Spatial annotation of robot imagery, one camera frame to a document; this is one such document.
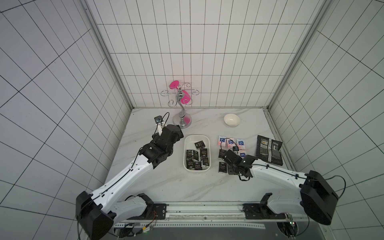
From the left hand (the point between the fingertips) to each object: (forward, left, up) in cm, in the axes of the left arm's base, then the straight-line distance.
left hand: (169, 132), depth 77 cm
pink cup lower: (+22, -8, +4) cm, 24 cm away
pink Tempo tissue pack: (+9, -31, -20) cm, 38 cm away
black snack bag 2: (-3, -64, -20) cm, 68 cm away
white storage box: (+6, -10, -19) cm, 22 cm away
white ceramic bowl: (+25, -41, -19) cm, 52 cm away
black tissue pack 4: (-1, -19, -21) cm, 28 cm away
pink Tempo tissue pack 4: (-2, -44, -21) cm, 49 cm away
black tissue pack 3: (-3, -12, -19) cm, 23 cm away
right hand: (-11, -34, -21) cm, 41 cm away
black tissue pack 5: (-10, -16, -20) cm, 28 cm away
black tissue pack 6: (-7, -20, -20) cm, 30 cm away
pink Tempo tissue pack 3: (+5, -44, -20) cm, 49 cm away
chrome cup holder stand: (+26, -4, -22) cm, 35 cm away
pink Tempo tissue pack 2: (+6, -38, -21) cm, 44 cm away
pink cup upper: (+33, 0, +6) cm, 33 cm away
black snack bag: (+3, -59, -22) cm, 63 cm away
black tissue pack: (-11, -31, -21) cm, 38 cm away
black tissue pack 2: (+4, -17, -20) cm, 27 cm away
